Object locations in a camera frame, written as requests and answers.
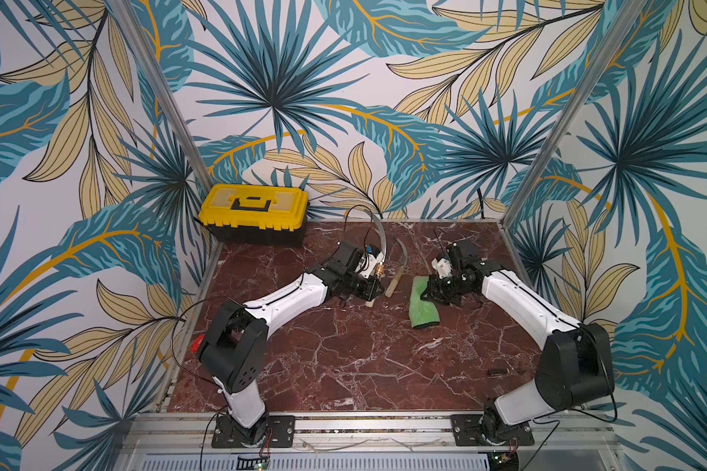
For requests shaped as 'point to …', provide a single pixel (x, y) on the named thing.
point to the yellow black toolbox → (259, 215)
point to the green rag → (422, 313)
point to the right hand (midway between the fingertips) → (424, 296)
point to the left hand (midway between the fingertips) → (380, 292)
